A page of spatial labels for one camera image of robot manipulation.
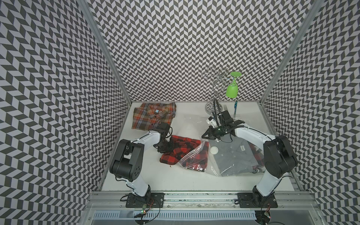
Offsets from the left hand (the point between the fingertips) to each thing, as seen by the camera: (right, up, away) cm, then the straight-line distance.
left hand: (171, 151), depth 90 cm
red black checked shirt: (+11, +2, -12) cm, 16 cm away
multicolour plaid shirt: (-18, +23, +12) cm, 32 cm away
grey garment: (+38, -2, -5) cm, 38 cm away
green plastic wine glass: (+42, +42, +6) cm, 59 cm away
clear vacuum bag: (+18, +16, +7) cm, 25 cm away
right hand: (+20, +10, -5) cm, 23 cm away
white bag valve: (+28, +2, -2) cm, 28 cm away
